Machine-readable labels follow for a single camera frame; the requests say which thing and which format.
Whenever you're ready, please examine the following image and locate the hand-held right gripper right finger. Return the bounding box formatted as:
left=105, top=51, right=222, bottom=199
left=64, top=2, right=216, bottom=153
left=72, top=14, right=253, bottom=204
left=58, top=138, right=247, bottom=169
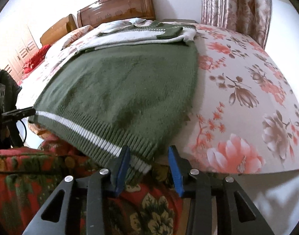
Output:
left=168, top=145, right=275, bottom=235

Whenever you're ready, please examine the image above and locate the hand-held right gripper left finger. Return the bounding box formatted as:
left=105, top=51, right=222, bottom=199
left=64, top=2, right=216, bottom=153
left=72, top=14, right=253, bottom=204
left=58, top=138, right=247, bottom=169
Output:
left=22, top=146, right=131, bottom=235

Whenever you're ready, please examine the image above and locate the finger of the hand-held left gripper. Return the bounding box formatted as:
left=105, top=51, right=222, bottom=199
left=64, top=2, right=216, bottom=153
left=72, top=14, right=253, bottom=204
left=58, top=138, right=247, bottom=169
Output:
left=1, top=106, right=36, bottom=121

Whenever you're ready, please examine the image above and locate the green knit sweater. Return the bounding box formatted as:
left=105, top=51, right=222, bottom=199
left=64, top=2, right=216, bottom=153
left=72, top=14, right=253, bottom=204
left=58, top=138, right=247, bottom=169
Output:
left=28, top=20, right=199, bottom=177

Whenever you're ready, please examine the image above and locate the wooden wardrobe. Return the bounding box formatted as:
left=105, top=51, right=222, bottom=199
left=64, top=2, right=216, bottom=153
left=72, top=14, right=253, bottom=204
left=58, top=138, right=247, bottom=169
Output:
left=0, top=26, right=40, bottom=81

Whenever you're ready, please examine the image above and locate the red green floral blanket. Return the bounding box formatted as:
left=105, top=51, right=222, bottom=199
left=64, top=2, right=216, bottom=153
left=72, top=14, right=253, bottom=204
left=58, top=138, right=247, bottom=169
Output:
left=0, top=125, right=189, bottom=235

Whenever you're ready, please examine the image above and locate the small plain wooden headboard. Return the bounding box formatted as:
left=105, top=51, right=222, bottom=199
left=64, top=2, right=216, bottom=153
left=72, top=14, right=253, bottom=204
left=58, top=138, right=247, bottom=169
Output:
left=40, top=14, right=78, bottom=45

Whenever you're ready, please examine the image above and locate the orange white floral pillow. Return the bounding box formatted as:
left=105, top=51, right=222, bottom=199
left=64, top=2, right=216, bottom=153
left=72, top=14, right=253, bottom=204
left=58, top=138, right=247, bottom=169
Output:
left=63, top=25, right=94, bottom=47

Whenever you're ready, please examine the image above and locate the bed with floral sheet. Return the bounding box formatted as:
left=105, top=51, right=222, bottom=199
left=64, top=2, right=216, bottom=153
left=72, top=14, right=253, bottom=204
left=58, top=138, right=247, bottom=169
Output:
left=17, top=22, right=299, bottom=175

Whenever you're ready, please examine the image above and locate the light blue floral pillow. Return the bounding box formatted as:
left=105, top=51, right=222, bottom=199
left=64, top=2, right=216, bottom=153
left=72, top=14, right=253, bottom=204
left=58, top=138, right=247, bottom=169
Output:
left=101, top=18, right=146, bottom=30

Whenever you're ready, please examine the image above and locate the large carved wooden headboard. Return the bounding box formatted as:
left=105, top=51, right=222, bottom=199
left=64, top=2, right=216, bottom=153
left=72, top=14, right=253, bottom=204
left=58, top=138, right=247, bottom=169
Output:
left=77, top=0, right=156, bottom=28

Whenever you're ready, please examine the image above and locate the pink floral curtain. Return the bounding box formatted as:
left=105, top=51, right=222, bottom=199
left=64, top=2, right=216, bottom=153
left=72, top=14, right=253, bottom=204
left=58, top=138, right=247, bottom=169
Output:
left=200, top=0, right=272, bottom=49

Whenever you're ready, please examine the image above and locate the black cable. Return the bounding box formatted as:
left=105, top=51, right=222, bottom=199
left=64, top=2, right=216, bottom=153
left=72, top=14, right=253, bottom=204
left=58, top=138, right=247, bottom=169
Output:
left=16, top=119, right=28, bottom=144

